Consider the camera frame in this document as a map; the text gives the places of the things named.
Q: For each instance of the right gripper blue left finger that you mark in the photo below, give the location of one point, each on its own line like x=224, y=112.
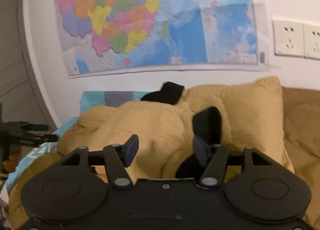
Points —
x=117, y=158

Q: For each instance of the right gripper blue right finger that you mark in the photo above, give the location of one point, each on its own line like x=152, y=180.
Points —
x=214, y=159

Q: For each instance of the tan puffer coat black collar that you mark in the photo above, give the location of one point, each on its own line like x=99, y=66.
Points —
x=234, y=116

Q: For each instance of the grey wardrobe door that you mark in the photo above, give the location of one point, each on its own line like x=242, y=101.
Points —
x=21, y=97

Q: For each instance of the teal grey striped bedsheet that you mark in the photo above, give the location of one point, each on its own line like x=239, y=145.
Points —
x=88, y=100

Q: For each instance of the brown pillow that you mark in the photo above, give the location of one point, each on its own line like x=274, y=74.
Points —
x=301, y=137

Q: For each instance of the white socket left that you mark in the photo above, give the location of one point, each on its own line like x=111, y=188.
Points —
x=288, y=38

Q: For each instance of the white socket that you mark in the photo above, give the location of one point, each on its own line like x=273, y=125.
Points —
x=288, y=38
x=312, y=41

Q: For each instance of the white socket middle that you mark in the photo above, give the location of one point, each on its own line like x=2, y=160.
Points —
x=312, y=41

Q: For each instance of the colourful wall map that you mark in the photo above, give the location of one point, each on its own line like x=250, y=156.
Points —
x=125, y=36

